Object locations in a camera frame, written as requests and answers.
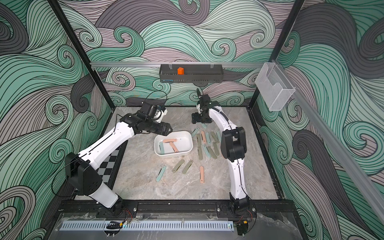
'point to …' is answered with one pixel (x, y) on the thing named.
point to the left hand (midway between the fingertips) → (166, 127)
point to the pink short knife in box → (174, 147)
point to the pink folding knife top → (169, 140)
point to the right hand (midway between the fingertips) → (200, 121)
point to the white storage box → (176, 144)
